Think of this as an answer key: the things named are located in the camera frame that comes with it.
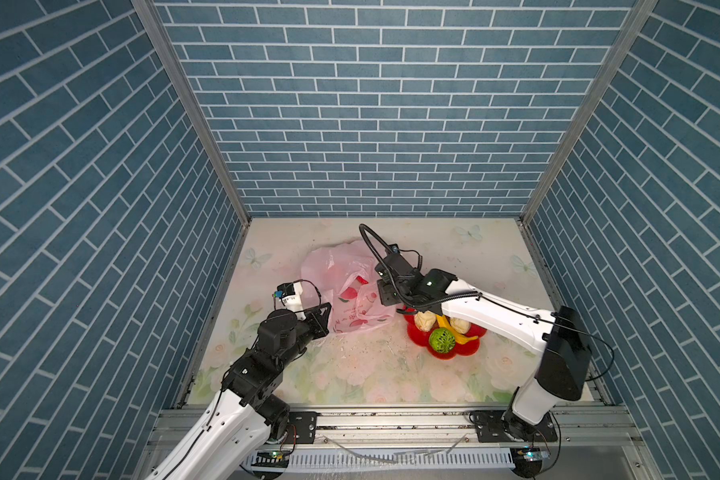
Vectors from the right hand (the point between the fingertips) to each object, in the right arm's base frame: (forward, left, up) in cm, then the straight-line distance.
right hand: (385, 283), depth 82 cm
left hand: (-10, +12, +4) cm, 16 cm away
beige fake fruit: (-5, -12, -11) cm, 17 cm away
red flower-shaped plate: (-9, -12, -15) cm, 21 cm away
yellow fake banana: (-8, -23, -14) cm, 28 cm away
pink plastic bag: (+4, +13, -4) cm, 14 cm away
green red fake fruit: (-11, -17, -11) cm, 23 cm away
